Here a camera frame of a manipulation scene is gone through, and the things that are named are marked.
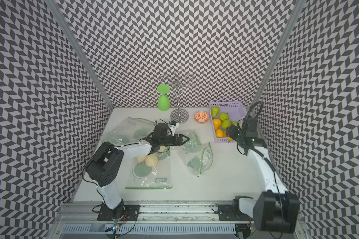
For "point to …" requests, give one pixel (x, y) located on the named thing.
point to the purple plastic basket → (236, 111)
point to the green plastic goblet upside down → (163, 100)
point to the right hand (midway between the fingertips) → (230, 133)
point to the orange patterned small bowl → (201, 117)
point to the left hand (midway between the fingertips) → (186, 140)
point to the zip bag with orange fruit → (197, 157)
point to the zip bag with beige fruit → (150, 171)
